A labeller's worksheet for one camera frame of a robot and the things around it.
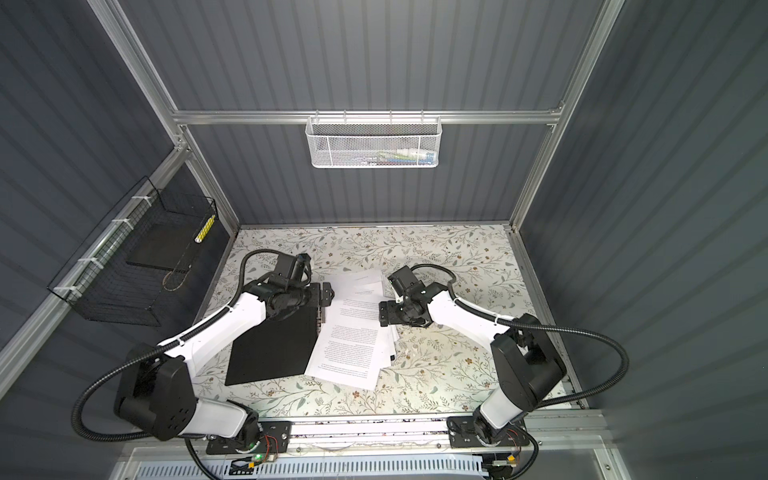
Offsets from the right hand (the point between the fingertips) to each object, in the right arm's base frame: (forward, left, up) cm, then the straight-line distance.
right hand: (394, 319), depth 87 cm
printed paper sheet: (-6, +13, -6) cm, 16 cm away
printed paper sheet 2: (+16, +9, -5) cm, 19 cm away
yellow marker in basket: (+13, +52, +23) cm, 58 cm away
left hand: (+6, +22, +6) cm, 23 cm away
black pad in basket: (+9, +59, +23) cm, 65 cm away
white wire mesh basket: (+63, +7, +21) cm, 67 cm away
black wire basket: (+2, +64, +24) cm, 69 cm away
